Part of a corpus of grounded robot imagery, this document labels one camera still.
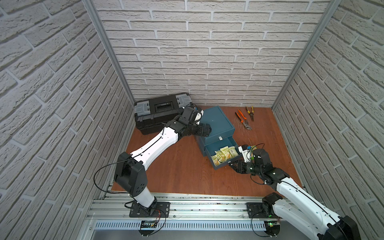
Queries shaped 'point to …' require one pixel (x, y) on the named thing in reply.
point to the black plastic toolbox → (151, 115)
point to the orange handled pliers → (244, 120)
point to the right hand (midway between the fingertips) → (232, 164)
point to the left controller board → (147, 227)
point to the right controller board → (272, 227)
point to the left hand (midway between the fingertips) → (207, 127)
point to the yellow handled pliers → (251, 113)
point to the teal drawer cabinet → (219, 122)
